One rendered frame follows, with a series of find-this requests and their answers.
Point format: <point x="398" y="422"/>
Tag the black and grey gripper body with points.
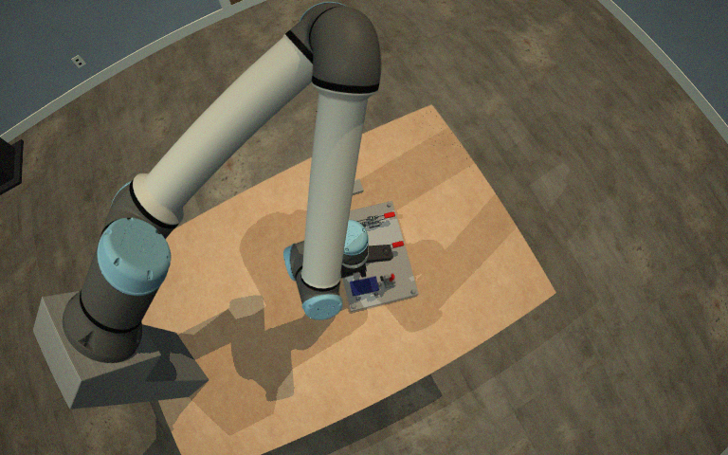
<point x="346" y="270"/>

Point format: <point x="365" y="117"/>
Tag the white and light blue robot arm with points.
<point x="133" y="256"/>

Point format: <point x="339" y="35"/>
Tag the grey toggle clamp with red handle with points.
<point x="388" y="280"/>

